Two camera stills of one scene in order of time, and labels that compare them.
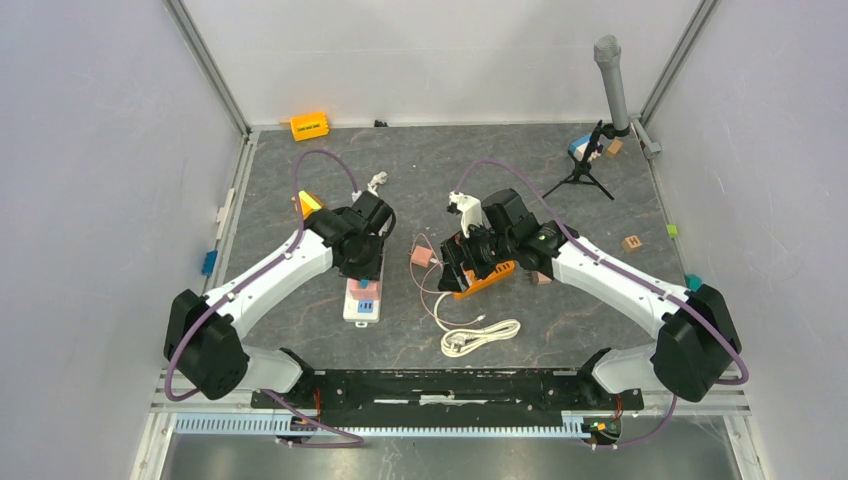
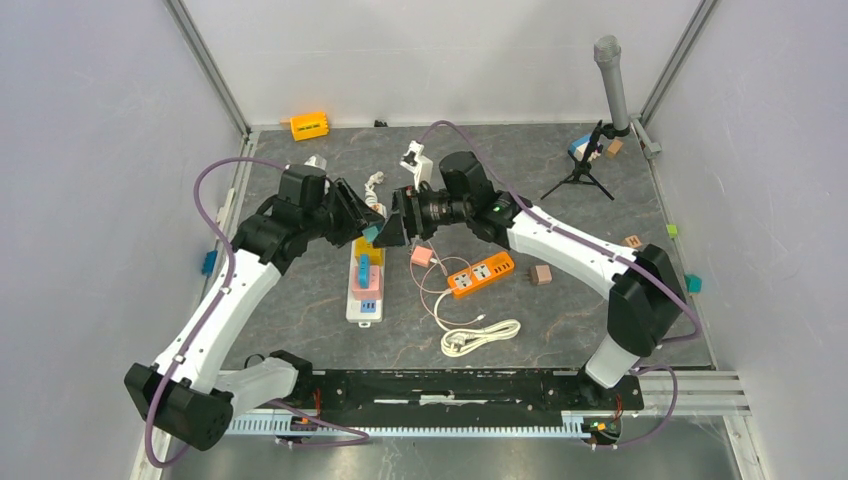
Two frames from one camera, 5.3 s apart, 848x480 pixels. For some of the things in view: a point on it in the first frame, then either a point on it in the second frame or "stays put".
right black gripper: [456, 250] -> [409, 200]
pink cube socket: [372, 292] stays put
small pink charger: [422, 256] stays put
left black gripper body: [367, 265] -> [338, 228]
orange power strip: [500, 270] stays put
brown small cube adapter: [538, 278] stays put
